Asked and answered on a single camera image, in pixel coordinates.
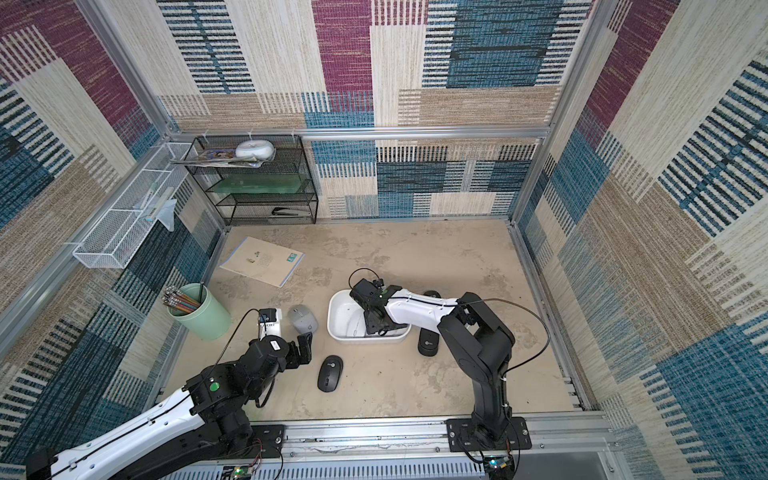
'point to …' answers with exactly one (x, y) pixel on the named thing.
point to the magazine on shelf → (223, 158)
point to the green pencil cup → (211, 322)
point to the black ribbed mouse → (432, 293)
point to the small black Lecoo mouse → (428, 342)
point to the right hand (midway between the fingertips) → (382, 319)
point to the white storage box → (346, 322)
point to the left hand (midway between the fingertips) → (298, 336)
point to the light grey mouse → (302, 319)
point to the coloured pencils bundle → (176, 298)
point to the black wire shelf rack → (281, 192)
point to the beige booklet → (263, 261)
